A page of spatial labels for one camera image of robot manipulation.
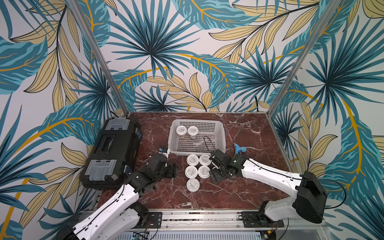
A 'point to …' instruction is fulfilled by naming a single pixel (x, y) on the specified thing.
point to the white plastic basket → (211, 136)
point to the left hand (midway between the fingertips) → (171, 167)
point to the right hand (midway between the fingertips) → (217, 173)
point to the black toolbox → (117, 149)
